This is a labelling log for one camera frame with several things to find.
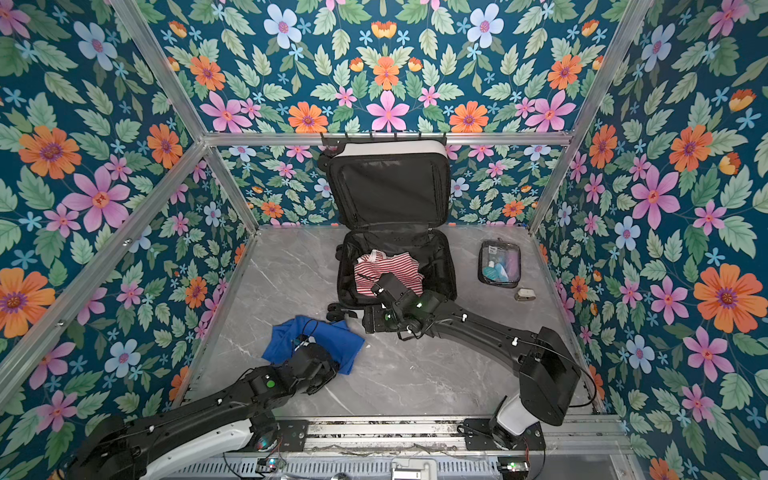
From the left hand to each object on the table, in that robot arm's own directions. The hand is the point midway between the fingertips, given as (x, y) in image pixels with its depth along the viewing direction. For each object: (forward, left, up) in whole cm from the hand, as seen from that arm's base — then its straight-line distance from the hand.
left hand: (348, 363), depth 81 cm
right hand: (+8, -7, +9) cm, 14 cm away
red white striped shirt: (+31, -6, +1) cm, 31 cm away
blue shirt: (+8, +5, -3) cm, 10 cm away
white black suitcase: (+46, -14, +18) cm, 51 cm away
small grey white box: (+20, -56, -2) cm, 60 cm away
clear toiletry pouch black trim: (+34, -52, -5) cm, 63 cm away
